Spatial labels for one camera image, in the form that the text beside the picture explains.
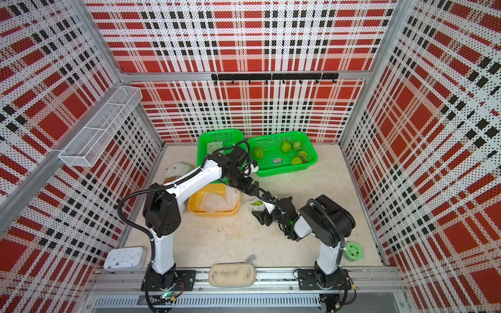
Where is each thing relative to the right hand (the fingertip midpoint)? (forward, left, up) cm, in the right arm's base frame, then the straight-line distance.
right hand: (260, 207), depth 92 cm
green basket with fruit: (+35, -13, -1) cm, 37 cm away
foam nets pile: (+1, +22, +4) cm, 23 cm away
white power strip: (-23, +53, +4) cm, 58 cm away
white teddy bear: (+18, +43, +6) cm, 47 cm away
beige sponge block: (-29, +10, +3) cm, 31 cm away
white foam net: (-1, +2, +5) cm, 5 cm away
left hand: (+3, +3, +11) cm, 12 cm away
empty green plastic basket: (+42, +31, +4) cm, 52 cm away
